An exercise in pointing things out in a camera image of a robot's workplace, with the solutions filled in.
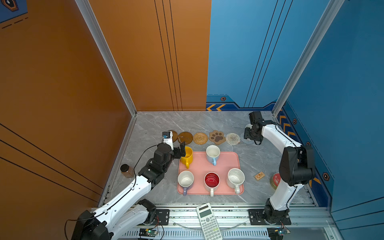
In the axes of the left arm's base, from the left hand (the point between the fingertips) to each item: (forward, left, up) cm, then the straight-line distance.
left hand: (177, 140), depth 79 cm
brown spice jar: (-12, +27, -12) cm, 32 cm away
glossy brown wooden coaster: (+17, -3, -20) cm, 26 cm away
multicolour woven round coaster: (+15, -35, -18) cm, 42 cm away
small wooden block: (-11, -47, -19) cm, 52 cm away
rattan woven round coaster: (+16, -13, -20) cm, 29 cm away
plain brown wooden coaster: (+18, +6, -20) cm, 28 cm away
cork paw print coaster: (+17, -25, -19) cm, 36 cm away
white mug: (-13, -33, -18) cm, 40 cm away
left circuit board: (-39, +13, -21) cm, 46 cm away
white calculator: (-34, -16, -18) cm, 42 cm away
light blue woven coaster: (+13, -45, -18) cm, 50 cm away
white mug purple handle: (-14, -4, -18) cm, 23 cm away
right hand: (+12, -44, -11) cm, 47 cm away
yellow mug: (-4, -6, -11) cm, 13 cm away
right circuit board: (-38, -49, -21) cm, 65 cm away
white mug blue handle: (+2, -21, -17) cm, 27 cm away
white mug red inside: (-15, -19, -17) cm, 30 cm away
